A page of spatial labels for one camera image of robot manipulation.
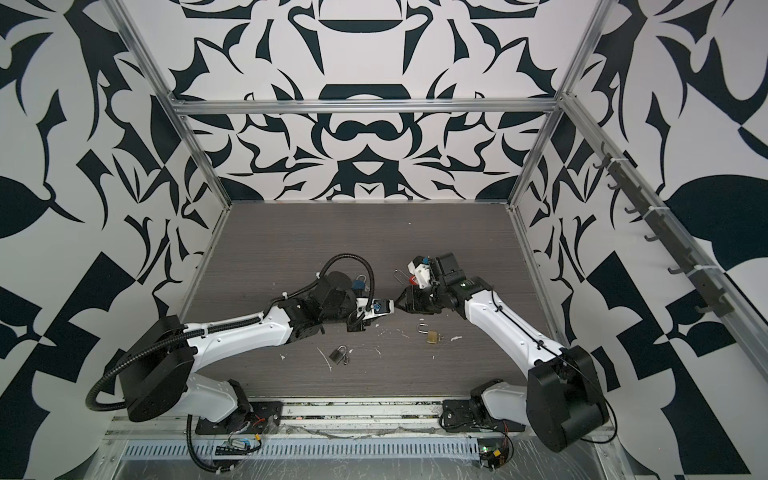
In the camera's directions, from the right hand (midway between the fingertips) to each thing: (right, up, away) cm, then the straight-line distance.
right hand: (401, 302), depth 81 cm
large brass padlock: (+9, -11, +6) cm, 16 cm away
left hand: (-4, +1, -1) cm, 5 cm away
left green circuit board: (-38, -31, -11) cm, 50 cm away
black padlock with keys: (-17, -16, +4) cm, 23 cm away
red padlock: (+4, +4, +17) cm, 18 cm away
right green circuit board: (+21, -33, -9) cm, 40 cm away
